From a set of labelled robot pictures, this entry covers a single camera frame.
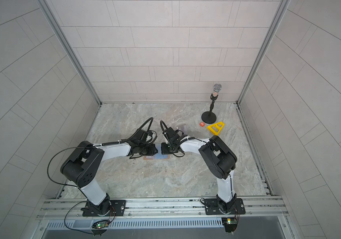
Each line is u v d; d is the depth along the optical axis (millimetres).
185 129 937
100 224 642
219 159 492
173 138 730
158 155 898
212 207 708
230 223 680
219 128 1011
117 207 708
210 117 1057
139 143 740
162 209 720
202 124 1026
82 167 459
